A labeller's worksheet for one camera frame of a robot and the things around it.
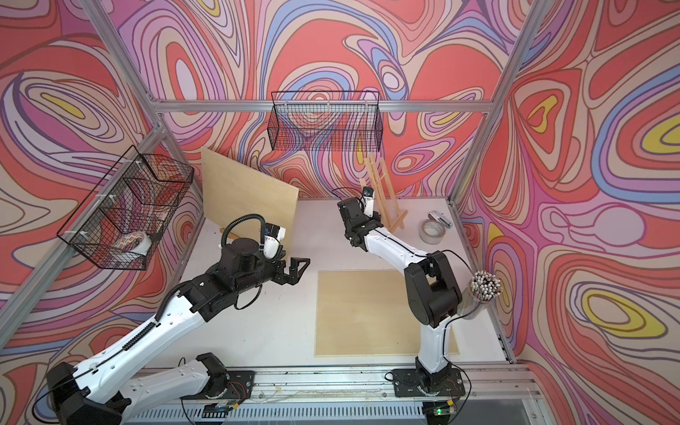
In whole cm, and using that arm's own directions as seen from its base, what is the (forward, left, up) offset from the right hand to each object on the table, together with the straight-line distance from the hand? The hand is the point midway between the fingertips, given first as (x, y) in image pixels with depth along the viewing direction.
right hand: (372, 218), depth 93 cm
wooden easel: (+9, -8, -7) cm, 13 cm away
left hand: (-22, +23, +10) cm, 33 cm away
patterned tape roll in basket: (-18, +67, +13) cm, 70 cm away
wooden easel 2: (+2, +54, -9) cm, 55 cm away
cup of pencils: (-29, -29, +2) cm, 41 cm away
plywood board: (-29, +4, -15) cm, 32 cm away
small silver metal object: (+11, -31, -14) cm, 36 cm away
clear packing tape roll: (+4, -26, -14) cm, 30 cm away
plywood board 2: (+8, +50, +9) cm, 51 cm away
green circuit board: (-54, +48, -17) cm, 74 cm away
